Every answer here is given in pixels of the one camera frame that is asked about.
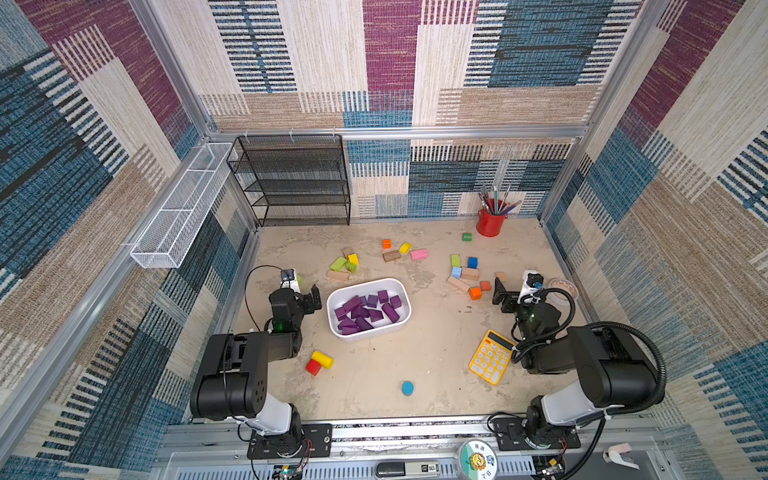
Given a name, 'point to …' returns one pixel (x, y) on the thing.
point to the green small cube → (467, 237)
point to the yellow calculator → (492, 357)
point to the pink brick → (419, 254)
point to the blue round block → (407, 388)
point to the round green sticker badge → (478, 460)
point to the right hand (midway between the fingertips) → (515, 282)
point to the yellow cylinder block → (323, 359)
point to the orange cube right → (475, 293)
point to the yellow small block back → (405, 248)
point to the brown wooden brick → (391, 255)
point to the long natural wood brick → (338, 275)
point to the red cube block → (313, 367)
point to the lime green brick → (338, 263)
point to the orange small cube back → (386, 244)
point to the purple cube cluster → (383, 296)
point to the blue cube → (472, 262)
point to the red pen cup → (489, 225)
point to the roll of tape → (565, 284)
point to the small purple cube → (375, 314)
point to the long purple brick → (347, 326)
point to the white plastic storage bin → (393, 287)
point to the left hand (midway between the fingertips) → (300, 287)
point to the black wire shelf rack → (293, 178)
